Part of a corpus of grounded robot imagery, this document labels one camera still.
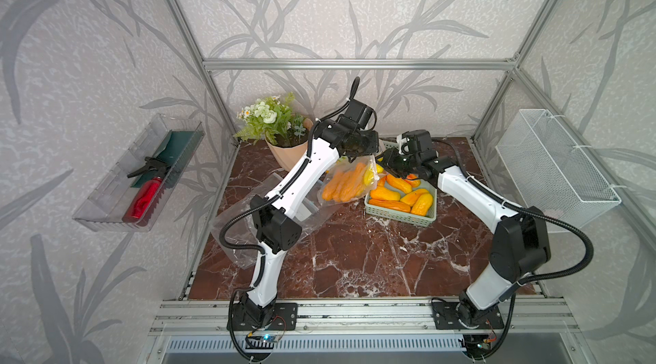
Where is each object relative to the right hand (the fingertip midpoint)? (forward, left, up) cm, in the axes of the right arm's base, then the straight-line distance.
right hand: (375, 159), depth 85 cm
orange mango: (-4, +10, -10) cm, 15 cm away
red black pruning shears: (-24, +59, +14) cm, 65 cm away
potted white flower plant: (+12, +35, +9) cm, 38 cm away
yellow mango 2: (-9, -17, -15) cm, 25 cm away
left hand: (-1, 0, +7) cm, 7 cm away
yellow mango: (-8, +3, +1) cm, 9 cm away
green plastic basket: (-4, -11, -18) cm, 22 cm away
